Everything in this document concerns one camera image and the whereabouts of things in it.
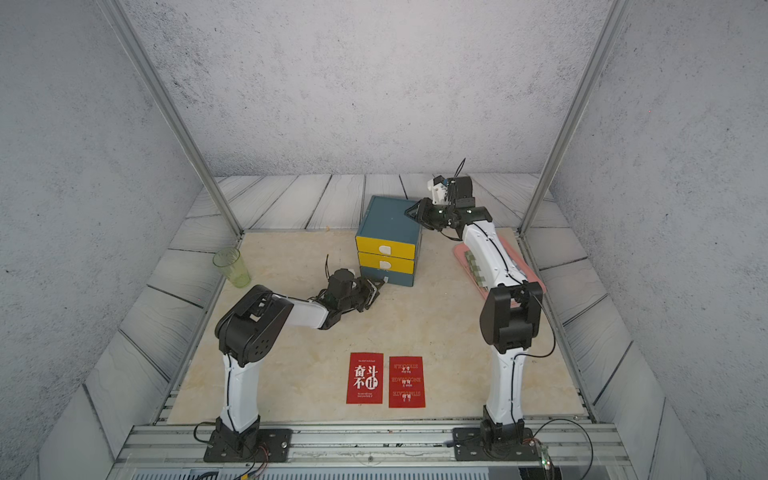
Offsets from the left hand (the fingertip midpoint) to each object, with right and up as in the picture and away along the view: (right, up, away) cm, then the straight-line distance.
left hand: (389, 286), depth 96 cm
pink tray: (+26, +11, +18) cm, 34 cm away
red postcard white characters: (-7, -24, -12) cm, 28 cm away
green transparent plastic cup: (-56, +8, +10) cm, 58 cm away
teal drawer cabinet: (-2, +21, -3) cm, 22 cm away
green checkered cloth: (+30, +5, +11) cm, 33 cm away
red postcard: (+5, -25, -13) cm, 29 cm away
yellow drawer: (-1, +12, -6) cm, 13 cm away
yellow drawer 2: (-1, +7, -1) cm, 7 cm away
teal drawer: (0, +3, +5) cm, 5 cm away
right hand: (+5, +22, -10) cm, 25 cm away
